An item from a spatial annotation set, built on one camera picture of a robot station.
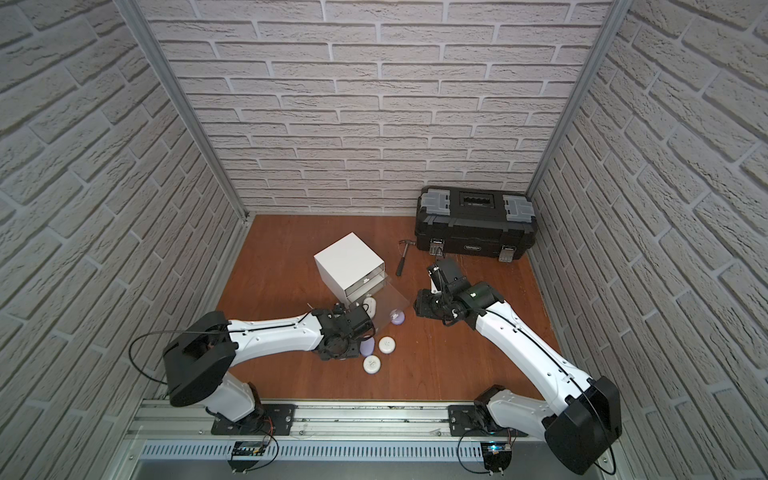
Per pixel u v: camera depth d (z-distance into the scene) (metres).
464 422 0.73
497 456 0.71
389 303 0.94
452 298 0.57
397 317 0.86
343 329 0.66
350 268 0.88
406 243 1.10
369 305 0.88
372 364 0.81
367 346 0.82
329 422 0.76
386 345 0.85
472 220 0.96
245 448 0.73
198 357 0.44
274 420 0.73
